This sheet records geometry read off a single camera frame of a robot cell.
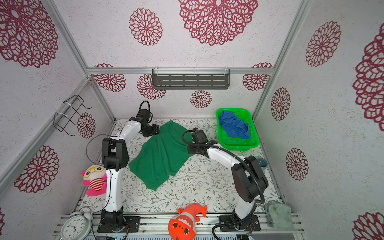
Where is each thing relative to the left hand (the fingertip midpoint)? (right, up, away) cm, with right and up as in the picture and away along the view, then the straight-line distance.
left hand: (155, 134), depth 106 cm
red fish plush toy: (+21, -40, -40) cm, 61 cm away
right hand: (+24, -7, -14) cm, 29 cm away
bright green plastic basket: (+56, -6, 0) cm, 57 cm away
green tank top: (+8, -12, -7) cm, 16 cm away
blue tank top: (+57, +7, +7) cm, 58 cm away
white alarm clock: (-28, -43, -35) cm, 63 cm away
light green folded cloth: (+70, -41, -30) cm, 87 cm away
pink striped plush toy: (-28, -24, -23) cm, 43 cm away
